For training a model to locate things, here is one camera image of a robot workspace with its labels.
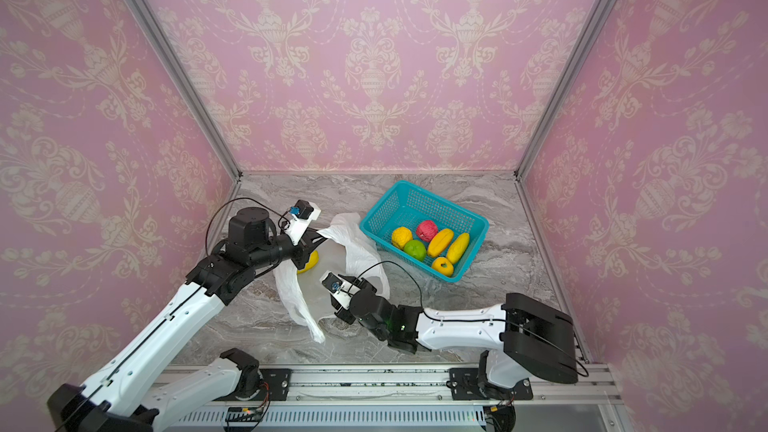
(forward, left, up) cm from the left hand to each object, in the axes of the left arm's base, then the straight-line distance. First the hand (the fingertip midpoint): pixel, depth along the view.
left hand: (327, 236), depth 71 cm
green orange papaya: (-9, +1, +3) cm, 9 cm away
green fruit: (+9, -23, -20) cm, 31 cm away
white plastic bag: (-2, -4, -3) cm, 6 cm away
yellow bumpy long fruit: (+10, -37, -22) cm, 44 cm away
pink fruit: (+16, -27, -20) cm, 37 cm away
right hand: (-7, -2, -10) cm, 13 cm away
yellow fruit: (+14, -18, -21) cm, 31 cm away
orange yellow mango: (+13, -31, -22) cm, 40 cm away
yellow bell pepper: (+4, -31, -21) cm, 38 cm away
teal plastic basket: (+30, -21, -24) cm, 44 cm away
